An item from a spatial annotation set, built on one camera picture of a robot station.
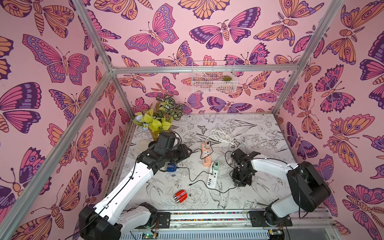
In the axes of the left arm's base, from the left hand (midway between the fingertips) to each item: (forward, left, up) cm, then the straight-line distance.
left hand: (192, 151), depth 75 cm
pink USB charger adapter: (+13, -9, -14) cm, 21 cm away
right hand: (-8, -24, -21) cm, 33 cm away
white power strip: (-6, -11, -19) cm, 23 cm away
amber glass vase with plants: (+20, +19, +3) cm, 28 cm away
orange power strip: (+4, -8, -19) cm, 21 cm away
